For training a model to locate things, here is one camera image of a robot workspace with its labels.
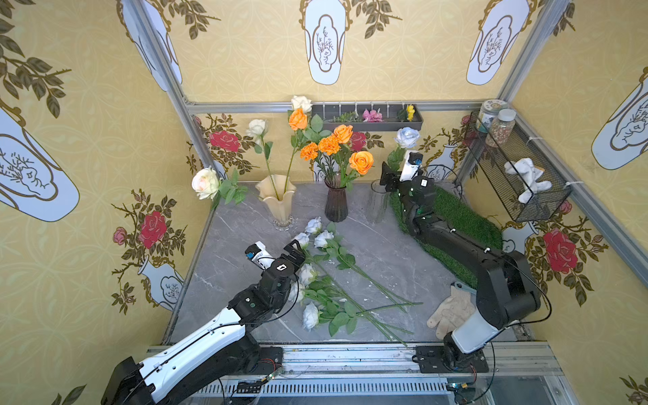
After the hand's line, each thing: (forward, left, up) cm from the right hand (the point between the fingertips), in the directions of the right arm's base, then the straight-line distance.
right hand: (405, 160), depth 83 cm
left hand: (-26, +38, -14) cm, 49 cm away
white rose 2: (-39, +24, -29) cm, 54 cm away
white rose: (-33, +26, -28) cm, 51 cm away
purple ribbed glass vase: (-2, +23, -23) cm, 32 cm away
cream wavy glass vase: (-1, +45, -16) cm, 48 cm away
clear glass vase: (-2, +6, -20) cm, 21 cm away
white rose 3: (-42, +19, -28) cm, 54 cm away
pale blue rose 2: (-15, +27, -27) cm, 41 cm away
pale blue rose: (-9, +31, -27) cm, 42 cm away
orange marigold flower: (+1, +32, +2) cm, 32 cm away
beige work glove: (-39, -16, -31) cm, 52 cm away
